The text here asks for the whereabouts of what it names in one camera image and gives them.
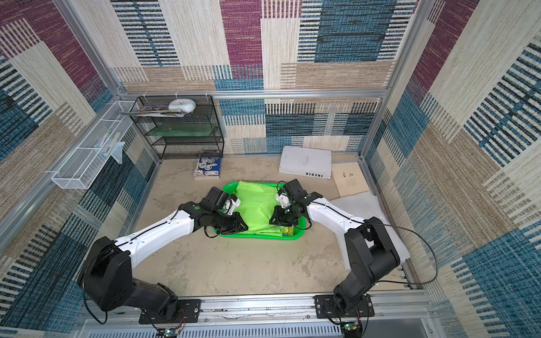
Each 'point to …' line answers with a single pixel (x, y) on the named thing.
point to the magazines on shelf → (156, 110)
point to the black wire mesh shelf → (180, 127)
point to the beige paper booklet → (349, 178)
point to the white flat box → (306, 161)
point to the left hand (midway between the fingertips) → (246, 226)
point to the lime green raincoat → (258, 203)
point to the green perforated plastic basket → (299, 231)
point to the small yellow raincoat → (288, 231)
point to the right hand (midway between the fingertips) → (271, 219)
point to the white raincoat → (366, 205)
